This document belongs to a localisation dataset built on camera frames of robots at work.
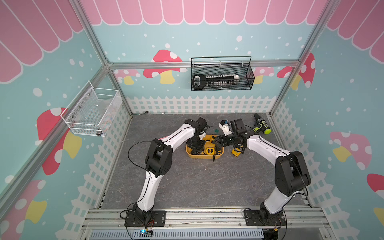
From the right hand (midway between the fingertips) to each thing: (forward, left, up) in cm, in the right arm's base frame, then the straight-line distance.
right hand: (219, 140), depth 92 cm
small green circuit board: (-46, +40, -13) cm, 63 cm away
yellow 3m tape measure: (-3, +5, -8) cm, 10 cm away
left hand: (-4, +14, -5) cm, 15 cm away
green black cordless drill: (+17, -34, -7) cm, 39 cm away
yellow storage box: (+6, +6, -8) cm, 12 cm away
